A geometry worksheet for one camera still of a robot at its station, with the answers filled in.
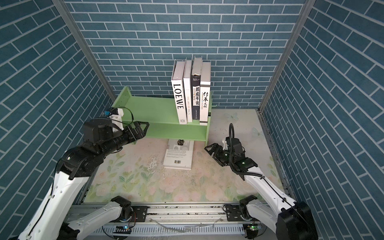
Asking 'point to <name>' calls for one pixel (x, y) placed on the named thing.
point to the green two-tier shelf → (161, 114)
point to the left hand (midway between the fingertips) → (144, 126)
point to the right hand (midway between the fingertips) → (206, 150)
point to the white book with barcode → (177, 156)
